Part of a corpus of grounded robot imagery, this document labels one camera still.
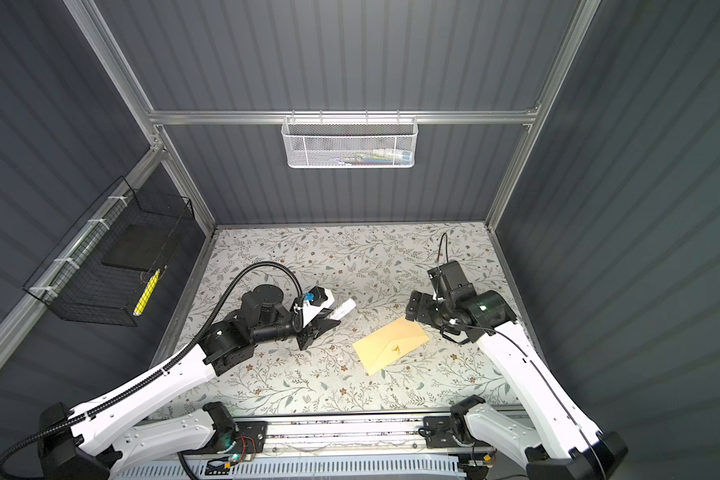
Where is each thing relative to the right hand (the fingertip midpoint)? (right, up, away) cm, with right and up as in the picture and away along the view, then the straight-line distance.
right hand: (423, 314), depth 73 cm
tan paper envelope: (-7, -12, +16) cm, 21 cm away
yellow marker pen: (-65, +6, -5) cm, 65 cm away
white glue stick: (-19, +2, -6) cm, 20 cm away
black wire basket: (-78, +11, 0) cm, 79 cm away
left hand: (-21, 0, -3) cm, 21 cm away
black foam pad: (-72, +17, +2) cm, 74 cm away
